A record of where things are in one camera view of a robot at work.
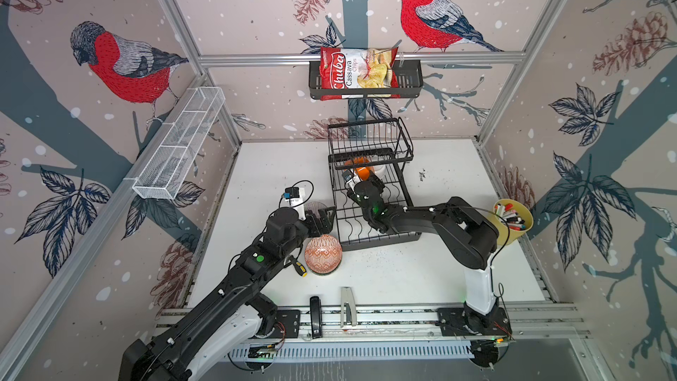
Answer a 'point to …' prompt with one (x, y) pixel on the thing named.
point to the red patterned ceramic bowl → (323, 254)
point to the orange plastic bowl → (361, 165)
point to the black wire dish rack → (375, 150)
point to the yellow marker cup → (513, 220)
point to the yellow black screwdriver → (298, 267)
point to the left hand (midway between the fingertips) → (325, 211)
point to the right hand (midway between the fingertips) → (360, 182)
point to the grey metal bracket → (346, 296)
